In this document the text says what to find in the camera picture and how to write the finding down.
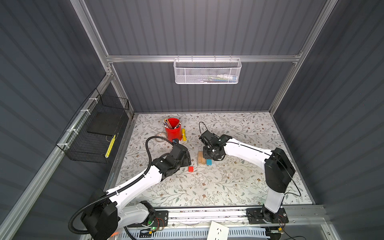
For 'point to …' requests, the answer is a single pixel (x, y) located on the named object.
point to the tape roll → (159, 140)
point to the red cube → (190, 168)
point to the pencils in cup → (167, 124)
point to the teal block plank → (209, 162)
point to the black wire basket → (88, 137)
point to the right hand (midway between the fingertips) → (207, 156)
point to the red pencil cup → (174, 133)
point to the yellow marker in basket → (107, 152)
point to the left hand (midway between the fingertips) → (186, 157)
